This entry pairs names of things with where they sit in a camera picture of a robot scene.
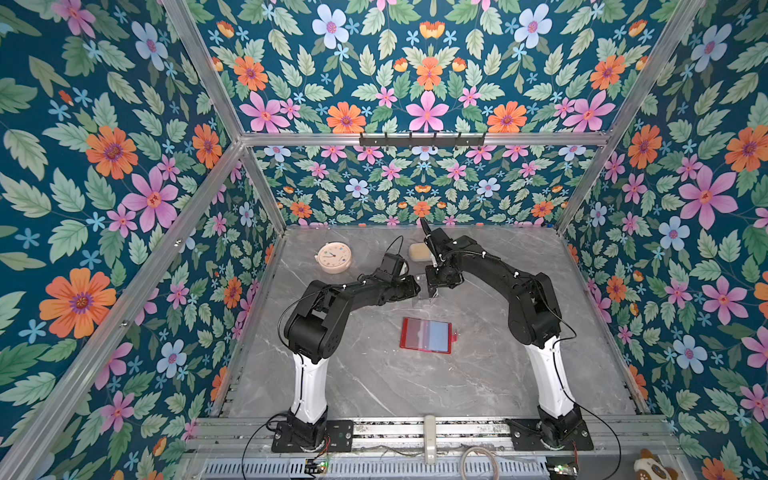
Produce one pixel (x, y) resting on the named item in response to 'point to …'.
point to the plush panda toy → (650, 467)
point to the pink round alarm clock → (334, 257)
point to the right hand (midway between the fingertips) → (435, 281)
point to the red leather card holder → (427, 335)
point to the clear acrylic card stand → (436, 293)
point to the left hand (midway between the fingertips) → (422, 282)
